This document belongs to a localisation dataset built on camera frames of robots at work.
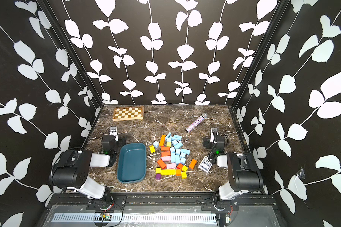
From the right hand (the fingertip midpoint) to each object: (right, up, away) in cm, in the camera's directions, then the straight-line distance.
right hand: (211, 133), depth 95 cm
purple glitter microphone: (-3, +12, +14) cm, 19 cm away
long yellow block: (-32, -22, -11) cm, 40 cm away
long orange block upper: (-35, -5, +3) cm, 35 cm away
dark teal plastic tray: (-52, -17, -9) cm, 56 cm away
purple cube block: (-35, -24, -13) cm, 45 cm away
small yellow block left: (-41, -10, -2) cm, 42 cm away
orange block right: (-14, -18, -7) cm, 24 cm away
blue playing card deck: (-6, -18, -9) cm, 21 cm away
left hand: (-65, +1, -1) cm, 65 cm away
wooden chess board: (-63, +15, +16) cm, 66 cm away
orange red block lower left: (-34, -18, -9) cm, 39 cm away
